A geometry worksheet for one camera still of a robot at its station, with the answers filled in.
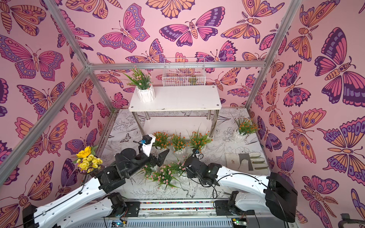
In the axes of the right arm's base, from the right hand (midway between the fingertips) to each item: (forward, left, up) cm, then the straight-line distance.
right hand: (189, 168), depth 82 cm
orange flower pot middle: (+11, +6, +7) cm, 15 cm away
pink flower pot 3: (-2, +22, +2) cm, 22 cm away
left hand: (+4, +13, +20) cm, 24 cm away
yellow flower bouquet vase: (-5, +48, +18) cm, 51 cm away
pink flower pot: (-9, +13, +10) cm, 19 cm away
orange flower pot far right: (+24, -36, +8) cm, 44 cm away
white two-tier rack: (+20, +6, +28) cm, 35 cm away
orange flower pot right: (+14, -5, +9) cm, 17 cm away
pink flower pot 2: (-3, +4, +8) cm, 9 cm away
